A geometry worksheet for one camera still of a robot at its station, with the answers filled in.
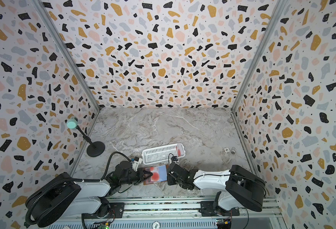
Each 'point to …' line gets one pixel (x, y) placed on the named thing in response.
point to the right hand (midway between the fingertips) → (166, 176)
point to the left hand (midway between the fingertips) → (155, 173)
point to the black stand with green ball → (96, 149)
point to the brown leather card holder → (160, 173)
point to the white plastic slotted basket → (162, 154)
